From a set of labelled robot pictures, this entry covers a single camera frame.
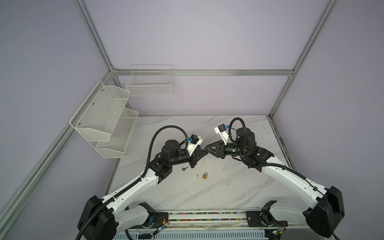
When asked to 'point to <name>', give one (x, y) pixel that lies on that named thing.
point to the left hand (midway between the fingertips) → (206, 152)
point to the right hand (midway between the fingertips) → (206, 148)
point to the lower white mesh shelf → (115, 147)
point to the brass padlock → (204, 176)
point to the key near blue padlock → (184, 168)
